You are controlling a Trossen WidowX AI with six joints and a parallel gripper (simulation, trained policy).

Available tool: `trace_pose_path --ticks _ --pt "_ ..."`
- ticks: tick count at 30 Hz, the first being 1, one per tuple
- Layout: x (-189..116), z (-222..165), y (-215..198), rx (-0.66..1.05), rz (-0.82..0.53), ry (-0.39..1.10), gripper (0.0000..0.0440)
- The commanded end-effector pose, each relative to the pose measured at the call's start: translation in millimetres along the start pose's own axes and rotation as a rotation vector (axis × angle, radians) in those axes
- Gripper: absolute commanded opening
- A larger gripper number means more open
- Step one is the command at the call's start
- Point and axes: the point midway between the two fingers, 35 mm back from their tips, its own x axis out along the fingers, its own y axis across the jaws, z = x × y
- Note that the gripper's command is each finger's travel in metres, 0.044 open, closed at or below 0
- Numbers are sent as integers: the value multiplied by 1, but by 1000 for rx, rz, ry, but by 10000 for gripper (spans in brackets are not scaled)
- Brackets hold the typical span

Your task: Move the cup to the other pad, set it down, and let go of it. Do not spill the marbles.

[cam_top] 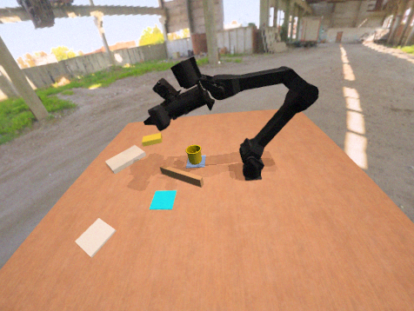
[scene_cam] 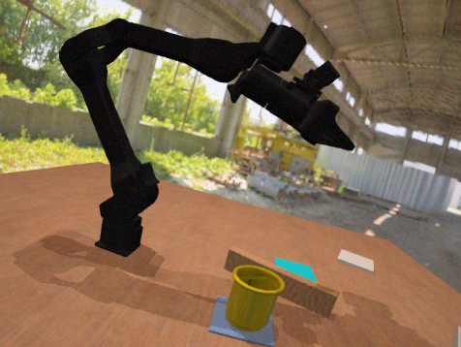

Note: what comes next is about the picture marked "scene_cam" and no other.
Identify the yellow cup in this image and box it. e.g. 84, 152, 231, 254
225, 266, 286, 331

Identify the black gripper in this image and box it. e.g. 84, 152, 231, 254
265, 79, 355, 150

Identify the brown wooden bar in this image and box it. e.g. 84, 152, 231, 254
224, 246, 339, 319

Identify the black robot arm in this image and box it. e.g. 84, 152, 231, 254
59, 18, 341, 257

